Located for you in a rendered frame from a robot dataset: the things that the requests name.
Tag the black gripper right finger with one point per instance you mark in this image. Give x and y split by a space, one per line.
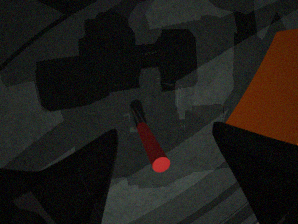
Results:
266 169

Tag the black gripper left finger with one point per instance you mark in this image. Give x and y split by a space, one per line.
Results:
72 191

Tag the dark red peg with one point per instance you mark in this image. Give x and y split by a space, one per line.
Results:
156 156

